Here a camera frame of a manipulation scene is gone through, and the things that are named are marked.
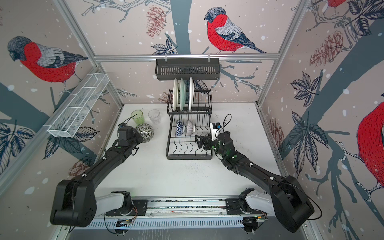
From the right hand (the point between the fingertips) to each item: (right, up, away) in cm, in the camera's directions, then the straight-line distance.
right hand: (201, 136), depth 82 cm
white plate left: (-14, +23, -2) cm, 27 cm away
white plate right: (-5, +23, -6) cm, 25 cm away
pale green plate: (-10, +24, -2) cm, 26 cm away
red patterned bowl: (-34, +2, +11) cm, 36 cm away
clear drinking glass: (-34, +12, +28) cm, 46 cm away
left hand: (-38, +1, +6) cm, 38 cm away
